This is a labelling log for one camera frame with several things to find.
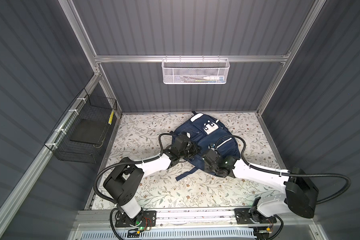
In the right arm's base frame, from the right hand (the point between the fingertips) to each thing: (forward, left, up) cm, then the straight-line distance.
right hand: (208, 164), depth 85 cm
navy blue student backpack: (+18, -2, +5) cm, 19 cm away
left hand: (+7, +3, +7) cm, 10 cm away
